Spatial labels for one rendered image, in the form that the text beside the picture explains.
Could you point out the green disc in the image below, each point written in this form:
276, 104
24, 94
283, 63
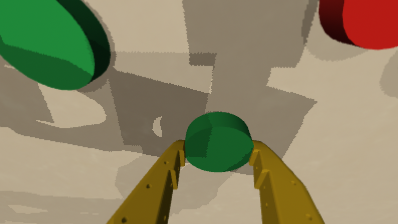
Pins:
218, 142
58, 43

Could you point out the red disc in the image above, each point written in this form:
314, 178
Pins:
369, 24

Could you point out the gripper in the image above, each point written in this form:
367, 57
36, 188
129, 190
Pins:
284, 198

